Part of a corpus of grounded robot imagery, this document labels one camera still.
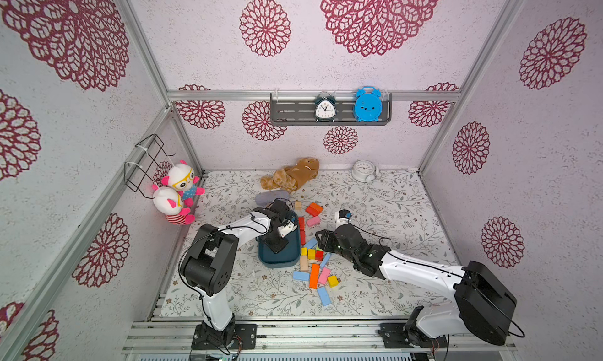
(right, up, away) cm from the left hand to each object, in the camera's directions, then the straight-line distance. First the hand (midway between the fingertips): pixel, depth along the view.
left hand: (275, 245), depth 93 cm
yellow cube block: (+11, -1, -3) cm, 12 cm away
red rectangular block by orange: (+16, +13, +13) cm, 25 cm away
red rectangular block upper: (+10, +8, +8) cm, 15 cm away
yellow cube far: (+22, -11, -9) cm, 26 cm away
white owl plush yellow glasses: (-37, +27, 0) cm, 46 cm away
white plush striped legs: (-38, +18, -10) cm, 43 cm away
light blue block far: (+14, +1, 0) cm, 14 cm away
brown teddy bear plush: (+7, +28, +13) cm, 32 cm away
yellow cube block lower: (+14, -2, -3) cm, 15 cm away
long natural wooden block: (+11, -5, -6) cm, 14 cm away
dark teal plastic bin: (+5, -3, -5) cm, 8 cm away
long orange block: (+15, -10, -7) cm, 19 cm away
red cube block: (+17, -3, -3) cm, 18 cm away
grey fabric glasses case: (-5, +19, +13) cm, 24 cm away
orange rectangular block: (+17, +16, +16) cm, 29 cm away
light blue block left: (+11, -10, -7) cm, 16 cm away
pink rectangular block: (+15, +9, +8) cm, 19 cm away
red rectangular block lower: (+11, +3, +2) cm, 11 cm away
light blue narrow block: (+19, -5, -5) cm, 20 cm away
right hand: (+16, +7, -10) cm, 20 cm away
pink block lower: (+19, -9, -6) cm, 22 cm away
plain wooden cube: (+9, +16, +12) cm, 22 cm away
